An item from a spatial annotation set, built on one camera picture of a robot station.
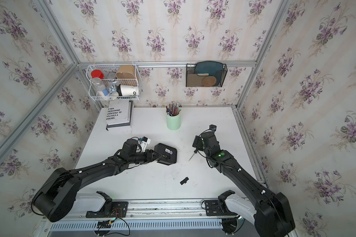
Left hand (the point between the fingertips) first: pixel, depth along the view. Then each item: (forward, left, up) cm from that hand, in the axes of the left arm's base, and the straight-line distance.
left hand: (161, 159), depth 81 cm
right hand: (+9, -23, +7) cm, 26 cm away
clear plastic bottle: (+37, +39, +25) cm, 59 cm away
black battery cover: (-9, -13, -9) cm, 18 cm away
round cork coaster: (+47, -31, +19) cm, 59 cm away
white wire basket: (+44, +32, +20) cm, 58 cm away
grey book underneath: (+33, +25, -6) cm, 42 cm away
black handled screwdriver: (+9, -21, -7) cm, 24 cm away
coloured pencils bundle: (+35, -6, +4) cm, 36 cm away
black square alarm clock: (+5, -4, -3) cm, 7 cm away
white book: (+38, +34, -2) cm, 51 cm away
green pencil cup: (+28, -7, -1) cm, 28 cm away
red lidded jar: (+47, +42, +24) cm, 68 cm away
